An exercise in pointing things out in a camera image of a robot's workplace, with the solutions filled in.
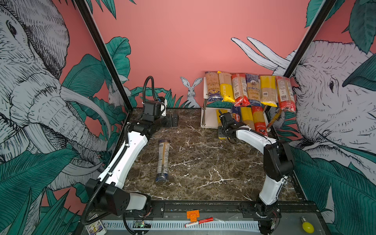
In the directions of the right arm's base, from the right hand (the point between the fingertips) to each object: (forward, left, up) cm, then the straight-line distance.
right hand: (220, 128), depth 95 cm
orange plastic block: (-48, +18, -9) cm, 52 cm away
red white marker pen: (-50, +14, -9) cm, 53 cm away
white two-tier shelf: (+21, +5, -10) cm, 24 cm away
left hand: (-6, +30, +20) cm, 37 cm away
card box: (-54, +63, -7) cm, 83 cm away
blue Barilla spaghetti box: (+18, -15, -1) cm, 23 cm away
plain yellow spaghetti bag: (+12, -21, -2) cm, 25 cm away
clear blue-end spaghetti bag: (-22, +36, -7) cm, 43 cm away
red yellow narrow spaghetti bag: (+10, -29, -3) cm, 31 cm away
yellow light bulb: (-52, -37, -8) cm, 64 cm away
